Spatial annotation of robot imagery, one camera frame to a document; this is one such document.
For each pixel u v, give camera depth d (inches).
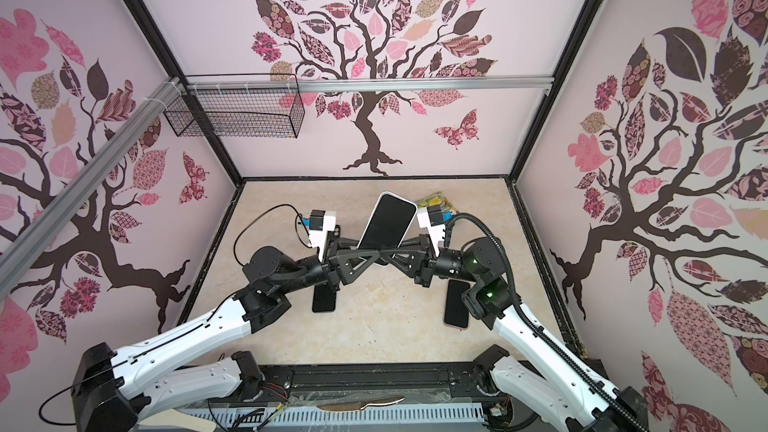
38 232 20.7
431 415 27.4
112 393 15.1
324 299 34.5
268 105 37.3
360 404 27.9
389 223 21.0
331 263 20.5
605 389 15.8
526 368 23.3
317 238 20.7
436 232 20.8
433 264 20.3
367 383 29.7
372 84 37.1
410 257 21.7
